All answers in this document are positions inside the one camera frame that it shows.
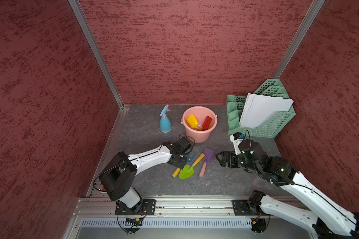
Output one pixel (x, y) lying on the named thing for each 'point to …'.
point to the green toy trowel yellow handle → (188, 171)
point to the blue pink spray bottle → (165, 124)
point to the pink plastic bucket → (199, 122)
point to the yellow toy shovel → (192, 121)
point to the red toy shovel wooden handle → (206, 123)
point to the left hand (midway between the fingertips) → (178, 164)
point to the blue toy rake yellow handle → (178, 169)
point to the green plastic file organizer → (236, 105)
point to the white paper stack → (258, 107)
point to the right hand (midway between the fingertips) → (223, 159)
